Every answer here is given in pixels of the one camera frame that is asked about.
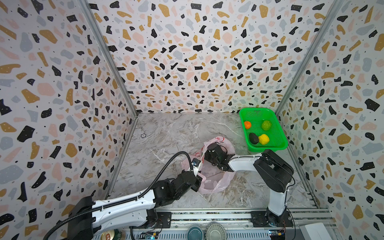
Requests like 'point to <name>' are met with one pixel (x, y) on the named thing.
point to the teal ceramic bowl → (195, 233)
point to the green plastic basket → (262, 130)
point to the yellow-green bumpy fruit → (266, 125)
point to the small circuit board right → (277, 234)
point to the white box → (315, 231)
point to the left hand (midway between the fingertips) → (202, 171)
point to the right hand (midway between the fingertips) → (200, 150)
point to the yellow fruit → (263, 139)
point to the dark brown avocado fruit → (253, 138)
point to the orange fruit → (247, 124)
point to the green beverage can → (111, 234)
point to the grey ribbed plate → (216, 232)
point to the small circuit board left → (152, 235)
